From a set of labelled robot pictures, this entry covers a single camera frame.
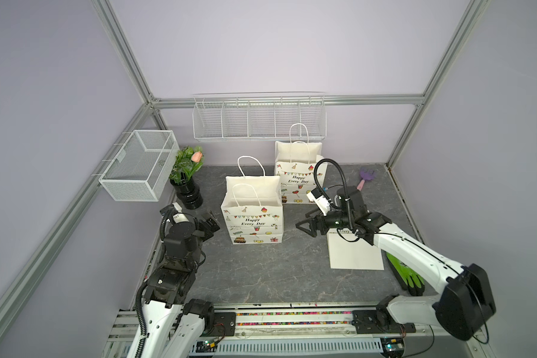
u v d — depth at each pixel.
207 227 0.63
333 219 0.68
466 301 0.40
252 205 0.74
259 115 0.98
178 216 0.59
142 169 0.83
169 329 0.45
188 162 0.86
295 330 0.74
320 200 0.69
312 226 0.68
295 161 0.86
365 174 1.17
